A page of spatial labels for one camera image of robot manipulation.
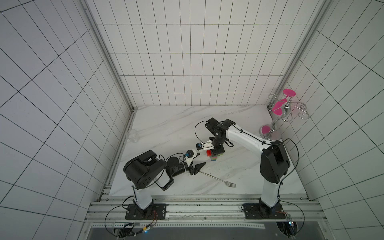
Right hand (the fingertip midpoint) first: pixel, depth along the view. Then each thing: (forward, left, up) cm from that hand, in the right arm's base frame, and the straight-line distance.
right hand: (213, 145), depth 89 cm
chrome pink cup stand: (+17, -41, +18) cm, 48 cm away
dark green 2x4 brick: (-5, -3, -2) cm, 7 cm away
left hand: (-9, +7, -2) cm, 11 cm away
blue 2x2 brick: (-6, -1, -7) cm, 9 cm away
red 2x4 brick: (-7, +3, +4) cm, 9 cm away
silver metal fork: (-19, -8, -7) cm, 22 cm away
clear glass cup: (+7, +55, -4) cm, 55 cm away
